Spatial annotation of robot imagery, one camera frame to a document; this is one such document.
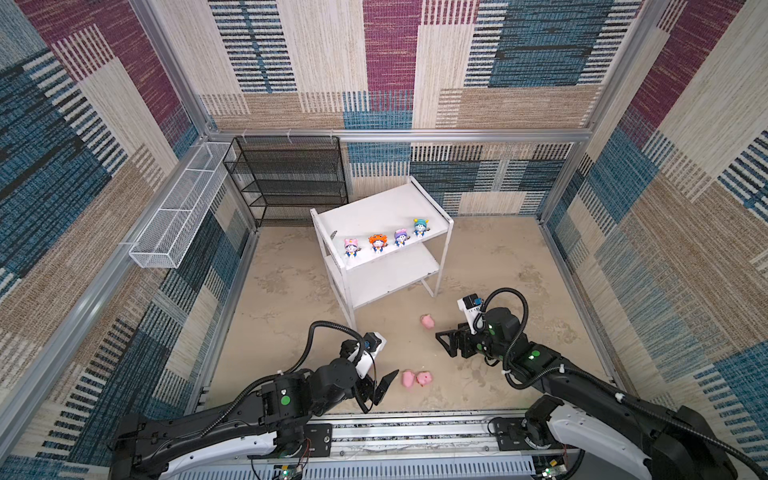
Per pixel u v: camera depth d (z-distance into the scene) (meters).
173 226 0.94
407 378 0.81
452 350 0.73
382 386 0.64
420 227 0.69
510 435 0.73
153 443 0.45
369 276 0.81
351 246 0.65
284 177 1.08
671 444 0.40
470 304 0.73
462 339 0.71
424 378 0.81
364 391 0.63
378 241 0.66
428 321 0.92
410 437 0.76
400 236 0.67
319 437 0.73
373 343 0.60
